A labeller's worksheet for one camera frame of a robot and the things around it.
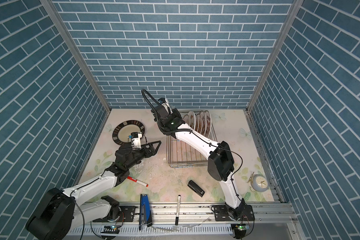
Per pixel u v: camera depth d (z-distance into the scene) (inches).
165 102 29.1
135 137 28.6
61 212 16.1
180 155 37.0
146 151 28.3
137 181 33.1
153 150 28.6
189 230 30.3
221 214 28.9
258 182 31.7
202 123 36.1
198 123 35.7
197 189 31.0
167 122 24.9
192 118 37.6
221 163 20.1
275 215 29.2
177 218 28.4
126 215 29.0
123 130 42.3
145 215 28.4
